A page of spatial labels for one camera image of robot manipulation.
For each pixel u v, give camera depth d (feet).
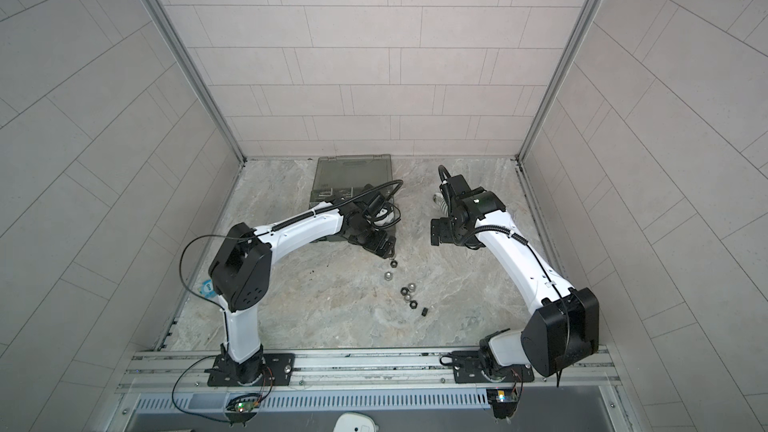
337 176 3.59
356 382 2.32
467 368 2.32
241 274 1.57
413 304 2.67
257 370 2.15
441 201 3.19
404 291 2.76
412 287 2.77
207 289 2.70
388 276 2.84
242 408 2.11
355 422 2.07
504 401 2.23
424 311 2.62
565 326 1.28
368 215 2.47
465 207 1.81
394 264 2.92
